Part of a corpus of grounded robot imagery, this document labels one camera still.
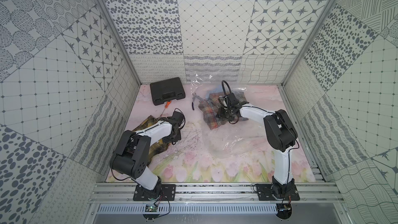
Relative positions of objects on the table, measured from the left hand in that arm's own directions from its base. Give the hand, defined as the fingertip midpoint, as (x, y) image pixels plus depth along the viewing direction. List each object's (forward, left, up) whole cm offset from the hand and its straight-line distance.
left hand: (177, 139), depth 91 cm
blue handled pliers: (+34, -8, +1) cm, 34 cm away
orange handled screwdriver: (+25, +11, 0) cm, 27 cm away
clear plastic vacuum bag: (+1, -29, -2) cm, 29 cm away
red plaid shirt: (+22, -19, +4) cm, 30 cm away
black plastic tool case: (+36, +12, +4) cm, 39 cm away
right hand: (+15, -27, +1) cm, 31 cm away
